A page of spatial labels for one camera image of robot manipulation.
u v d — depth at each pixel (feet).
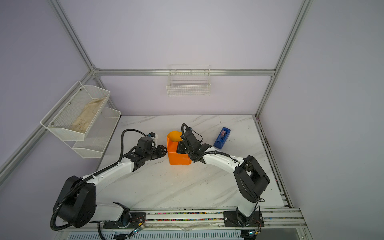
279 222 2.43
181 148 2.51
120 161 1.88
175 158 2.91
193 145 2.17
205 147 2.12
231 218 2.41
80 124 2.45
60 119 2.27
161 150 2.54
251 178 1.52
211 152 1.88
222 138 3.30
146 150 2.26
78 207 1.37
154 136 2.67
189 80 3.13
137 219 2.41
